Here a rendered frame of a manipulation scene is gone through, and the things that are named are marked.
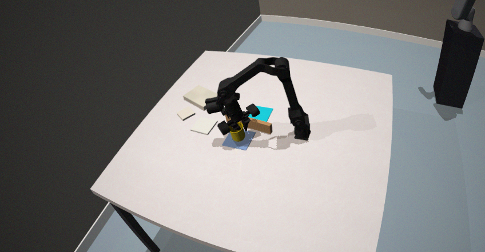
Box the small beige flat block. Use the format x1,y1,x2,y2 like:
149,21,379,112
177,106,196,121

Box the yellow cup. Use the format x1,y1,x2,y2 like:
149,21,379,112
229,122,245,142

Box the beige flat square block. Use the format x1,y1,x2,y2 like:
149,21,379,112
183,85,217,111

